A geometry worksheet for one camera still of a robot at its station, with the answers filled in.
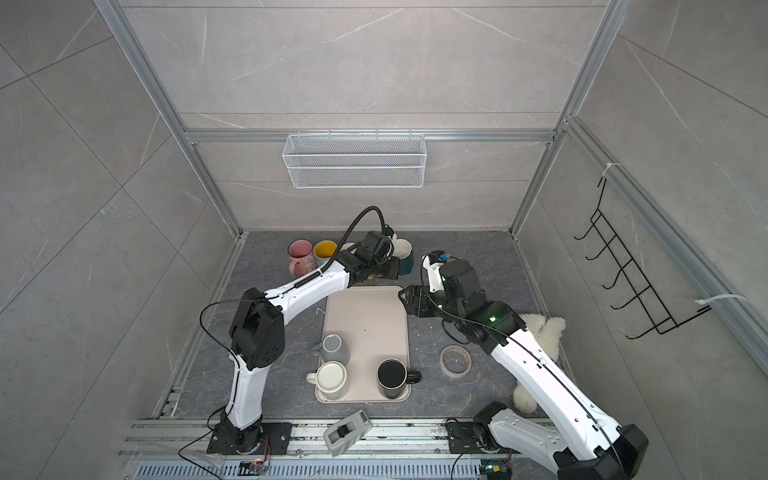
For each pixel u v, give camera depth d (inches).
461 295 20.1
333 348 30.9
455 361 33.9
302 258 38.7
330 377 30.0
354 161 39.7
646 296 25.4
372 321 36.5
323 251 40.0
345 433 28.0
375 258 27.6
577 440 15.0
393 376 29.4
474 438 28.1
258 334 20.5
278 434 28.9
